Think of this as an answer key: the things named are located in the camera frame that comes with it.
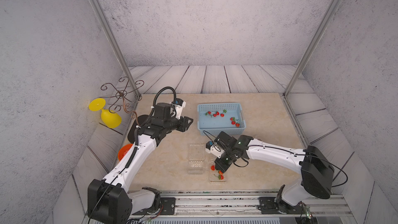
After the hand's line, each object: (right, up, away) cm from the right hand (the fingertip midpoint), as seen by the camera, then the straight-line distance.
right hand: (217, 168), depth 77 cm
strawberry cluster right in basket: (+13, +20, +27) cm, 36 cm away
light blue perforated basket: (0, +22, +30) cm, 38 cm away
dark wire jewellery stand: (-46, +36, +2) cm, 58 cm away
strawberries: (+2, -6, +3) cm, 7 cm away
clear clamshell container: (-11, +1, +12) cm, 16 cm away
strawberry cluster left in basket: (+2, +25, +30) cm, 40 cm away
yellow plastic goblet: (-52, +24, -1) cm, 57 cm away
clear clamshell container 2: (-1, -5, +4) cm, 7 cm away
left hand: (-13, +24, +1) cm, 27 cm away
